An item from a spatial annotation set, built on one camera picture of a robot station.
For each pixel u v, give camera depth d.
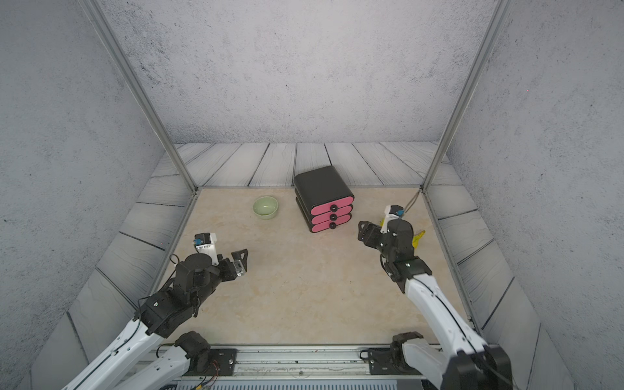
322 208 0.93
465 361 0.40
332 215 0.98
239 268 0.66
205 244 0.62
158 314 0.49
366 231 0.73
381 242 0.69
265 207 1.11
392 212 0.72
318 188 1.03
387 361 0.72
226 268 0.63
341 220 1.02
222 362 0.73
